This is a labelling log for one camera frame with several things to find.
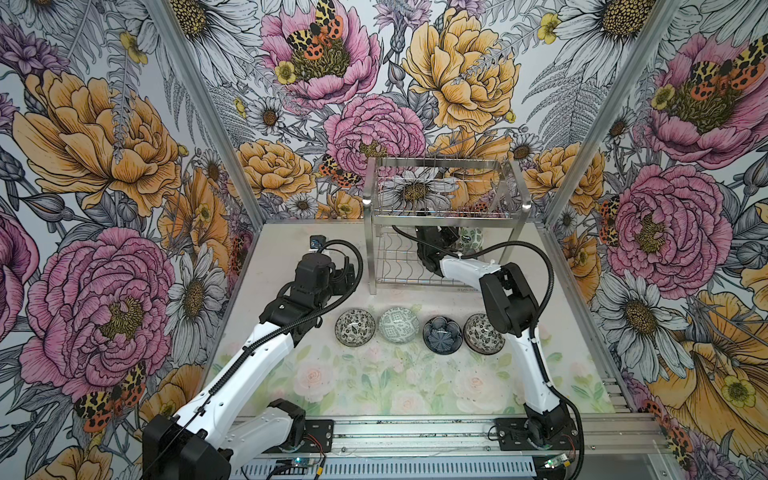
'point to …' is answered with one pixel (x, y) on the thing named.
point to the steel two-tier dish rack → (482, 197)
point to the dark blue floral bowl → (442, 335)
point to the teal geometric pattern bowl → (398, 325)
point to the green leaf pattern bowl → (471, 240)
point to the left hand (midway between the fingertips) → (334, 276)
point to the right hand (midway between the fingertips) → (460, 228)
